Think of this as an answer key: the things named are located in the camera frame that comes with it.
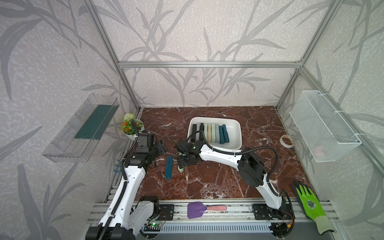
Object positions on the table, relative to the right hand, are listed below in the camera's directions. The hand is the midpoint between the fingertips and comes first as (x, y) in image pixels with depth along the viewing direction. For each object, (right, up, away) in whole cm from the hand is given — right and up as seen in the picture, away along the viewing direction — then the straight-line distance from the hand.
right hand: (182, 162), depth 87 cm
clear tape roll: (+67, +9, +12) cm, 68 cm away
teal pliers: (+25, +12, +12) cm, 30 cm away
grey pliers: (+22, +16, +15) cm, 31 cm away
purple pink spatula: (+9, -20, -14) cm, 26 cm away
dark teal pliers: (-8, -4, +2) cm, 9 cm away
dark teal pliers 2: (+28, +16, +15) cm, 36 cm away
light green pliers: (-1, -4, -1) cm, 5 cm away
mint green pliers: (+14, +18, +16) cm, 27 cm away
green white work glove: (+67, -19, -13) cm, 71 cm away
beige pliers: (+17, +15, +14) cm, 26 cm away
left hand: (-11, +11, -7) cm, 17 cm away
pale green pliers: (+19, +16, +15) cm, 29 cm away
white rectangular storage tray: (+35, +20, +20) cm, 45 cm away
